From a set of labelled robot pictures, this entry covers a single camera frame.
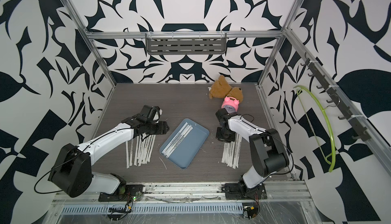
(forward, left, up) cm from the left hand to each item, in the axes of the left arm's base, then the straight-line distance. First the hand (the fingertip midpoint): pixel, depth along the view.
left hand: (165, 125), depth 87 cm
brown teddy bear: (+27, -36, 0) cm, 45 cm away
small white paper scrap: (-18, +1, -9) cm, 20 cm away
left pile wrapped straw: (-10, +12, -9) cm, 18 cm away
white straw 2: (-9, -3, -9) cm, 13 cm away
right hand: (-5, -33, -7) cm, 34 cm away
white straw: (-4, -5, -8) cm, 10 cm away
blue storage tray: (-12, -11, -9) cm, 19 cm away
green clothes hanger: (-26, -67, +20) cm, 75 cm away
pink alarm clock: (+13, -40, 0) cm, 42 cm away
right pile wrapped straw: (-13, -37, -9) cm, 40 cm away
